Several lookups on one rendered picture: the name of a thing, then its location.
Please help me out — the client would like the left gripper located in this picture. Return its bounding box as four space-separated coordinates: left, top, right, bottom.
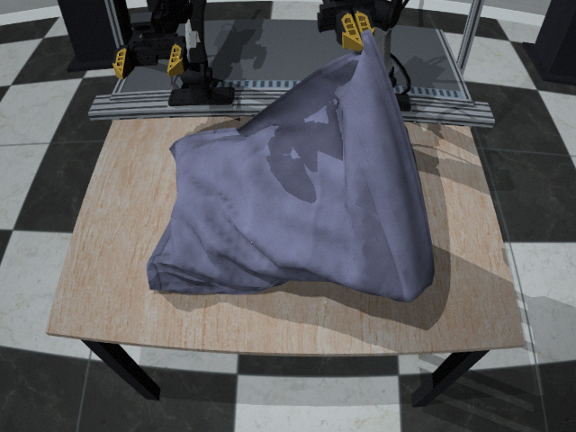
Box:
317 0 376 50

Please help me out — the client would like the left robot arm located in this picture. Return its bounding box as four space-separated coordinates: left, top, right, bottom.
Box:
374 0 411 112

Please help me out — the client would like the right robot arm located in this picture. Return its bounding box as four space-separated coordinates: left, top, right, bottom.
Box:
130 0 234 106

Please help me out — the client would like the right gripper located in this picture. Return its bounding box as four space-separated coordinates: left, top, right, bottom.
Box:
112 25 189 79

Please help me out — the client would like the grey slotted metal crossbar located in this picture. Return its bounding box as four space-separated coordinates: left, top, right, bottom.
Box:
88 94 495 128

